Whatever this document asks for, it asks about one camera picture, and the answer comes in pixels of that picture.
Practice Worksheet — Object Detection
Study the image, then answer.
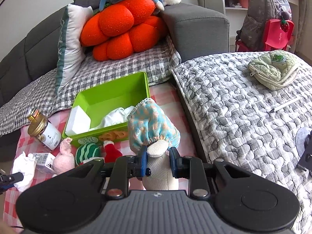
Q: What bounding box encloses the blue patterned sock doll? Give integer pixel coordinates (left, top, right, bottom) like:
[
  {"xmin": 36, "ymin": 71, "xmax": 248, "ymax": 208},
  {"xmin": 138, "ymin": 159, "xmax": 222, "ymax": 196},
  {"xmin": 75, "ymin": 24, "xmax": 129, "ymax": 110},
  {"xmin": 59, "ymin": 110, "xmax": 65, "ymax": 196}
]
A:
[{"xmin": 128, "ymin": 98, "xmax": 180, "ymax": 190}]

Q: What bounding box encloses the red santa hat doll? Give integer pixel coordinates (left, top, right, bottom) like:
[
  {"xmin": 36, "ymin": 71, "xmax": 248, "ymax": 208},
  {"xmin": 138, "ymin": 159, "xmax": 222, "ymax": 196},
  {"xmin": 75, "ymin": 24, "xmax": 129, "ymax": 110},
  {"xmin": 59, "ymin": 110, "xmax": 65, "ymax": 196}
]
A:
[{"xmin": 103, "ymin": 141, "xmax": 123, "ymax": 163}]

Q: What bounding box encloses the green watermelon plush ball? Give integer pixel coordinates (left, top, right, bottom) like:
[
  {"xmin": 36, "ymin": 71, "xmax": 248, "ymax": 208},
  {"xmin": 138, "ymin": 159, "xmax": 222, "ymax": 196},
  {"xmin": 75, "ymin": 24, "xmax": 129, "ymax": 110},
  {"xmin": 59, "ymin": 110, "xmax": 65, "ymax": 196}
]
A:
[{"xmin": 74, "ymin": 143, "xmax": 102, "ymax": 166}]

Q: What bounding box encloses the pink plush bunny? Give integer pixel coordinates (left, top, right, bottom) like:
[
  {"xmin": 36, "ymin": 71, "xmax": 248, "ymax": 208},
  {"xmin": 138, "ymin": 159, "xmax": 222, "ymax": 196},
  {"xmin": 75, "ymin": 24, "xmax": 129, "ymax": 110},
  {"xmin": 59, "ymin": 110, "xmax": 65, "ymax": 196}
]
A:
[{"xmin": 53, "ymin": 137, "xmax": 75, "ymax": 175}]

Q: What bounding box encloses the crumpled white tissue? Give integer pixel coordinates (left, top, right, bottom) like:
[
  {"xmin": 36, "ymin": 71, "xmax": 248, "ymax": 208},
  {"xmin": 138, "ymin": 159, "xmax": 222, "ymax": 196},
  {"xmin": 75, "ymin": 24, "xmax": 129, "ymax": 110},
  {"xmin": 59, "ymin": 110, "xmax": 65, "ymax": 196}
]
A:
[{"xmin": 12, "ymin": 152, "xmax": 36, "ymax": 192}]

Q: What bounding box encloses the red checked tablecloth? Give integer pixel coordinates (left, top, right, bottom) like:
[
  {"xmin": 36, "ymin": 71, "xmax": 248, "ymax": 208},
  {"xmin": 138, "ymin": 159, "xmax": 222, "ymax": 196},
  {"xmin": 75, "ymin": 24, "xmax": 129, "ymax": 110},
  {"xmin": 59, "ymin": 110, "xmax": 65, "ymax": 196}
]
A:
[{"xmin": 1, "ymin": 83, "xmax": 196, "ymax": 226}]

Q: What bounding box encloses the white cloth in bin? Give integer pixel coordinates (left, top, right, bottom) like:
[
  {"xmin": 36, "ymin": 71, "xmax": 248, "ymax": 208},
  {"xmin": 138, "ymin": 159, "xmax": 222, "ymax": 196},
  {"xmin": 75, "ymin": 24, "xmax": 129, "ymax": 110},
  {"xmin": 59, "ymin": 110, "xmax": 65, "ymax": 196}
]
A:
[{"xmin": 98, "ymin": 106, "xmax": 134, "ymax": 128}]

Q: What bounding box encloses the small milk carton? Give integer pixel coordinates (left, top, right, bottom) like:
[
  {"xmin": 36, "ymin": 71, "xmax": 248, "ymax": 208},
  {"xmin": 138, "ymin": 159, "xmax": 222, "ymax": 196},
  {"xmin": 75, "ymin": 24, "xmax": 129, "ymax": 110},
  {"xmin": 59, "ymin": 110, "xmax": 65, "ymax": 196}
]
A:
[{"xmin": 33, "ymin": 153, "xmax": 55, "ymax": 174}]

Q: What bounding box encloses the green plastic biscuit box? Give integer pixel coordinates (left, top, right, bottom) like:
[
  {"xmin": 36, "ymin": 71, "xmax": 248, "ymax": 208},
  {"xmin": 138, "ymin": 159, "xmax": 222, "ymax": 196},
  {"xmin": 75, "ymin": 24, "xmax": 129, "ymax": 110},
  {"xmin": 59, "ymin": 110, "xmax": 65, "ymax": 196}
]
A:
[{"xmin": 71, "ymin": 72, "xmax": 150, "ymax": 147}]

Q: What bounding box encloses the gold lid glass jar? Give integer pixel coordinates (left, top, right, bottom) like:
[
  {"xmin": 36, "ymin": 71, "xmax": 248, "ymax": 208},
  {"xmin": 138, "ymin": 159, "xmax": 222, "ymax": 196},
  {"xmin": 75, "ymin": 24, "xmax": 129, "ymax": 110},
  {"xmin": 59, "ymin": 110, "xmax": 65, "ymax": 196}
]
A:
[{"xmin": 27, "ymin": 107, "xmax": 61, "ymax": 151}]

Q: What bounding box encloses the white box inside bin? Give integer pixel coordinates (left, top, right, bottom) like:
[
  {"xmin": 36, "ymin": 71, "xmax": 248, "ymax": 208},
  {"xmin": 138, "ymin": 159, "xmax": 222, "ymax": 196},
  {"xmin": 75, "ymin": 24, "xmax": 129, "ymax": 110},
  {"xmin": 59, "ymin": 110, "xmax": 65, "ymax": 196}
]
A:
[{"xmin": 65, "ymin": 106, "xmax": 91, "ymax": 137}]

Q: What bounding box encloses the grey checked sofa blanket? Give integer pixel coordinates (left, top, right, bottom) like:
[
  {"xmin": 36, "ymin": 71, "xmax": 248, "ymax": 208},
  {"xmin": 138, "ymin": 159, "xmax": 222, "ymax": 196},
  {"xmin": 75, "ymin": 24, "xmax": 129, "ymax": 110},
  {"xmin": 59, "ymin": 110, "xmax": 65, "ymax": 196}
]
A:
[{"xmin": 1, "ymin": 37, "xmax": 181, "ymax": 135}]

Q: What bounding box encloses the green quilted pouch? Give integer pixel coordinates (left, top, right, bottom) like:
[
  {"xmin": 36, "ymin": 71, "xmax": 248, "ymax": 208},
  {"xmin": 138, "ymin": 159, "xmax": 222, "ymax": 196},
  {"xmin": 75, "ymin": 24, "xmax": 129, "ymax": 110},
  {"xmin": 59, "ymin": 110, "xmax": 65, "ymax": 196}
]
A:
[{"xmin": 247, "ymin": 50, "xmax": 300, "ymax": 90}]

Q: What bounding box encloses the green and white pillow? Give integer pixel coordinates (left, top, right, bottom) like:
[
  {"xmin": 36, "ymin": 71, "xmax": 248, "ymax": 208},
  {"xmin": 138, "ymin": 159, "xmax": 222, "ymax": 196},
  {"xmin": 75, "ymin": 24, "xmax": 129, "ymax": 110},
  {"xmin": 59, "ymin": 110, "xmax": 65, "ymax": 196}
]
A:
[{"xmin": 55, "ymin": 4, "xmax": 93, "ymax": 94}]

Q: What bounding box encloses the orange pumpkin cushion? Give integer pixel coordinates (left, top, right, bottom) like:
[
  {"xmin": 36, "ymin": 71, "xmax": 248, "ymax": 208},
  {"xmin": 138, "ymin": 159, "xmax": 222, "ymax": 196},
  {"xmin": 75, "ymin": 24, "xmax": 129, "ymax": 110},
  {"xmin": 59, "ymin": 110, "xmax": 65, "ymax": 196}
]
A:
[{"xmin": 80, "ymin": 0, "xmax": 168, "ymax": 61}]

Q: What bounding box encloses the red plastic chair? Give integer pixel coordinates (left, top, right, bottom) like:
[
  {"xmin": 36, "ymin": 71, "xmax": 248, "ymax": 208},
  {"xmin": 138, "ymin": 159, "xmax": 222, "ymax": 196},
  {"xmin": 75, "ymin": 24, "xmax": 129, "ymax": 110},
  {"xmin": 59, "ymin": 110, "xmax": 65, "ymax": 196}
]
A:
[{"xmin": 235, "ymin": 16, "xmax": 295, "ymax": 52}]

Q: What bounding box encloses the grey backpack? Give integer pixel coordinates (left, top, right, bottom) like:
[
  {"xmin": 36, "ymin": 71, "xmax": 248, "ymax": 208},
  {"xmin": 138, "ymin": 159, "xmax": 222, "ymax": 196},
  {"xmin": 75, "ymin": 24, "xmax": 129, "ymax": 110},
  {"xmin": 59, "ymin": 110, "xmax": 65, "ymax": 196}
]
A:
[{"xmin": 236, "ymin": 0, "xmax": 293, "ymax": 52}]

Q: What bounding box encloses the white bookshelf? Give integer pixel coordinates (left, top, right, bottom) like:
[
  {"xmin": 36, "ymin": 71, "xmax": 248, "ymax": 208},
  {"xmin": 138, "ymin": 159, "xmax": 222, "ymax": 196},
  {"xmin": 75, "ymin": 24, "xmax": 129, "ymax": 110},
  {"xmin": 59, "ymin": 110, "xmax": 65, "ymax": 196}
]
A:
[{"xmin": 221, "ymin": 0, "xmax": 304, "ymax": 52}]

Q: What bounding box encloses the strawberry keychain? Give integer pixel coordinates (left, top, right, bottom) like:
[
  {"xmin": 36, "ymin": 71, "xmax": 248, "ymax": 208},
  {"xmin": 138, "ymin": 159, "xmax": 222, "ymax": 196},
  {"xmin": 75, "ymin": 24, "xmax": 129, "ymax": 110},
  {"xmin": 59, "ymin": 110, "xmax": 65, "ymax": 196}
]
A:
[{"xmin": 280, "ymin": 11, "xmax": 291, "ymax": 32}]

